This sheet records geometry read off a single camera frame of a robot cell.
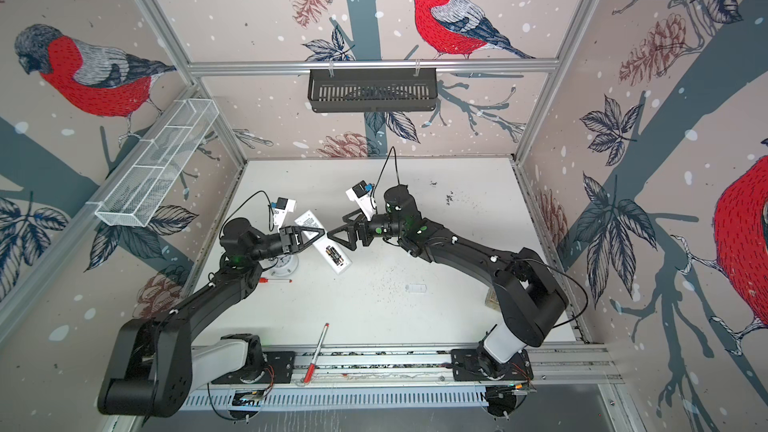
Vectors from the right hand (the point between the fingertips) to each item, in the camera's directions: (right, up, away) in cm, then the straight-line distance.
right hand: (335, 232), depth 74 cm
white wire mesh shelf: (-48, +13, 0) cm, 50 cm away
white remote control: (-7, +3, 0) cm, 7 cm away
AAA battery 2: (+2, -7, 0) cm, 7 cm away
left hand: (-4, -1, -2) cm, 4 cm away
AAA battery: (-1, -5, -1) cm, 5 cm away
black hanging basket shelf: (+7, +46, +32) cm, 57 cm away
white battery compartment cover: (+22, -19, +13) cm, 32 cm away
